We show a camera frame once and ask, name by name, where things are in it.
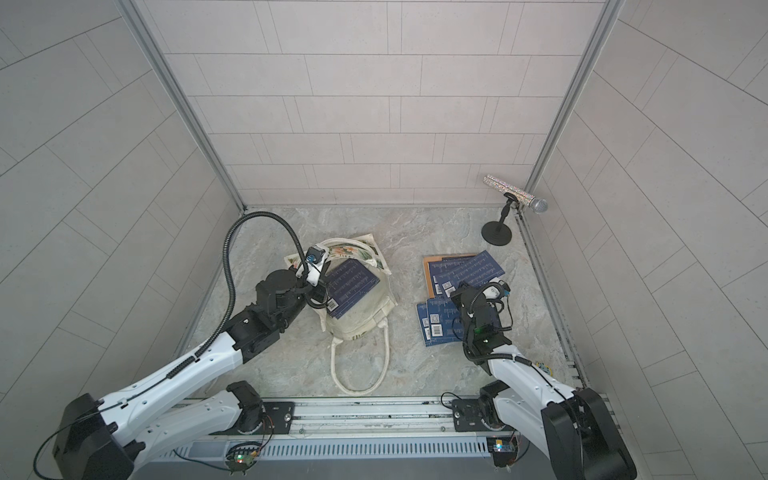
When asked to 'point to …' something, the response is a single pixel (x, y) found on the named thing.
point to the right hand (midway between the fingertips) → (456, 278)
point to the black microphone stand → (498, 233)
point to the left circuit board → (241, 456)
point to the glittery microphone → (524, 198)
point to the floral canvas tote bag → (369, 315)
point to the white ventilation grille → (349, 448)
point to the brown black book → (434, 259)
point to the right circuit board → (504, 450)
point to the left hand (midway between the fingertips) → (333, 258)
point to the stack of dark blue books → (345, 284)
